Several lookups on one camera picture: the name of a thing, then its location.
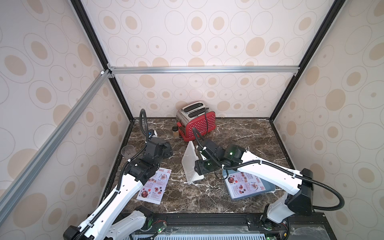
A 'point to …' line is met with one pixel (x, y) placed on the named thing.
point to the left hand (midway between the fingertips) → (169, 144)
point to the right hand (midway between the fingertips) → (202, 165)
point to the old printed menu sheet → (153, 190)
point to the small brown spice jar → (176, 133)
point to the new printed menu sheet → (241, 184)
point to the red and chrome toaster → (194, 114)
